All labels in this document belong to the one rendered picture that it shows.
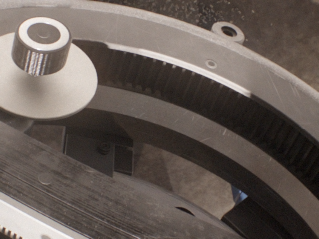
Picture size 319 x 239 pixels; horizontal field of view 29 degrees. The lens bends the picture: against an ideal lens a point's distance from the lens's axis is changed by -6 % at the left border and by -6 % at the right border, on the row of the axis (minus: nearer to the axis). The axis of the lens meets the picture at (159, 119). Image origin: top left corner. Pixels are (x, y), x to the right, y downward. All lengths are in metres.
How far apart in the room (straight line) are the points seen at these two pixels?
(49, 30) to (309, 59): 0.67
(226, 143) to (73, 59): 0.18
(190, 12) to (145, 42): 0.39
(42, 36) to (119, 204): 0.15
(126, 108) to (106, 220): 0.22
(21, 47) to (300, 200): 0.31
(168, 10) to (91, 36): 0.40
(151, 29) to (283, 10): 0.43
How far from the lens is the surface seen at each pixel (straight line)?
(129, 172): 0.68
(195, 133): 0.66
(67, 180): 0.47
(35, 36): 0.53
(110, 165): 0.67
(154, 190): 0.68
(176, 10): 1.01
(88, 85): 0.56
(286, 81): 0.67
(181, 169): 1.28
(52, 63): 0.52
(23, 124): 0.53
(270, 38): 1.08
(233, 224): 0.68
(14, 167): 0.47
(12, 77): 0.55
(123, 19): 0.66
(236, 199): 1.10
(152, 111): 0.65
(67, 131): 0.70
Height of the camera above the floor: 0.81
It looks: 44 degrees down
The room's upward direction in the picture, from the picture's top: 173 degrees clockwise
